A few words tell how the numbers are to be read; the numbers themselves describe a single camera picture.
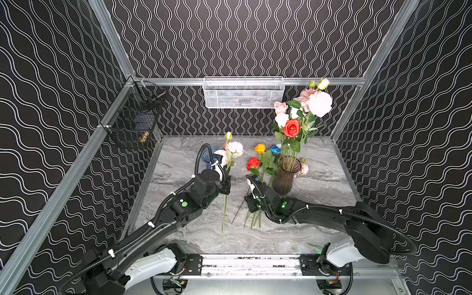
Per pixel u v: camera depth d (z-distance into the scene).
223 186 0.53
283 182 0.88
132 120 0.92
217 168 0.60
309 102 0.55
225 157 0.73
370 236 0.43
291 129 0.63
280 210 0.64
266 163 1.03
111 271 0.39
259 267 0.75
